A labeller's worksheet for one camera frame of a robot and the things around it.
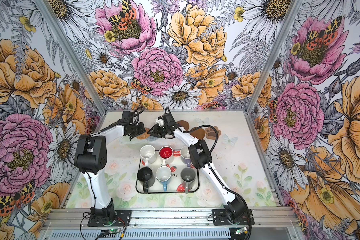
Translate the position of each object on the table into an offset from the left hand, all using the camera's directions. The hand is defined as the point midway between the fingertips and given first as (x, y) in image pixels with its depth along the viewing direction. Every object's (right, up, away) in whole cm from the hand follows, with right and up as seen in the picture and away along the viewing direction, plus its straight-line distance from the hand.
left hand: (145, 133), depth 102 cm
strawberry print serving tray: (+20, -19, -24) cm, 37 cm away
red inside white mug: (+15, -12, -7) cm, 20 cm away
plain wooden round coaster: (+37, -1, +3) cm, 37 cm away
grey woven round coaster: (+4, -4, +3) cm, 6 cm away
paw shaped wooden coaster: (+45, 0, +6) cm, 45 cm away
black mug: (+5, -25, -17) cm, 30 cm away
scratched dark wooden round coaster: (+27, +6, +11) cm, 29 cm away
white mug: (+3, -14, -6) cm, 15 cm away
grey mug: (+28, -23, -17) cm, 40 cm away
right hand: (+3, -2, +1) cm, 4 cm away
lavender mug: (+27, -14, -7) cm, 31 cm away
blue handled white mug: (+15, -23, -17) cm, 32 cm away
